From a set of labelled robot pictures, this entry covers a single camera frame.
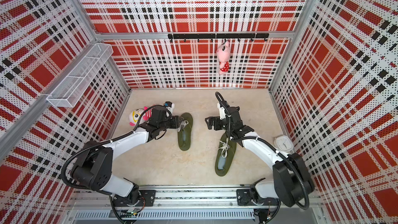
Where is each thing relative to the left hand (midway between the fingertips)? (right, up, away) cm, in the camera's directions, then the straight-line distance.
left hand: (181, 118), depth 91 cm
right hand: (+19, 0, -6) cm, 20 cm away
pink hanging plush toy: (+25, +39, 0) cm, 46 cm away
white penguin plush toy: (-31, +2, +5) cm, 31 cm away
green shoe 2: (+1, -9, +2) cm, 10 cm away
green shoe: (+25, -18, -10) cm, 32 cm away
